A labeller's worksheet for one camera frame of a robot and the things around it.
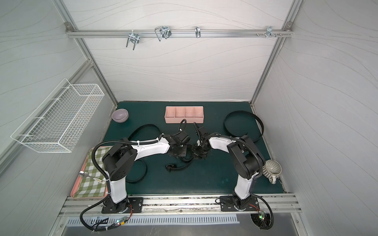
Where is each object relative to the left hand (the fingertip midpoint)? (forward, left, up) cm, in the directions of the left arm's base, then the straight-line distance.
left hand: (185, 155), depth 91 cm
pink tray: (-18, +59, 0) cm, 62 cm away
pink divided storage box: (+37, +11, -4) cm, 39 cm away
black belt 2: (+36, -44, +1) cm, 57 cm away
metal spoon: (-13, +56, +1) cm, 58 cm away
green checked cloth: (-20, +52, 0) cm, 56 cm away
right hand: (-1, -3, 0) cm, 4 cm away
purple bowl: (+29, +50, +3) cm, 58 cm away
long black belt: (-9, +6, +2) cm, 11 cm away
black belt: (+12, +38, +1) cm, 40 cm away
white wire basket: (+1, +59, +31) cm, 66 cm away
